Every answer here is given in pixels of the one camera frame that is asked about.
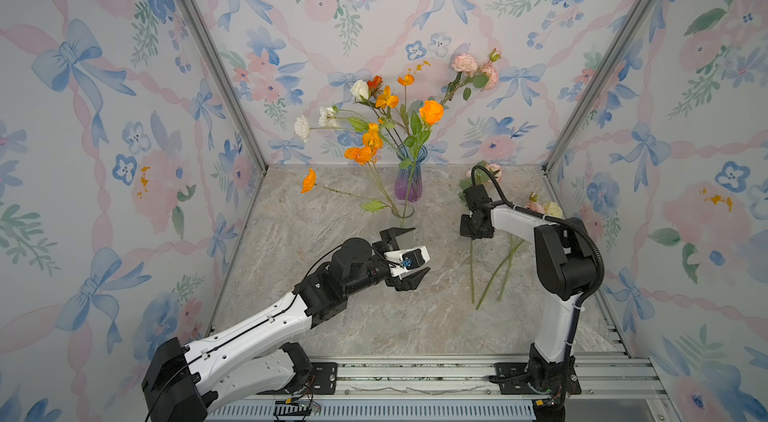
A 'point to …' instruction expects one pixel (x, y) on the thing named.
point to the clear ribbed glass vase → (403, 209)
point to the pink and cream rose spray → (551, 208)
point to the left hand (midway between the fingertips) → (418, 242)
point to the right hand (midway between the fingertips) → (469, 228)
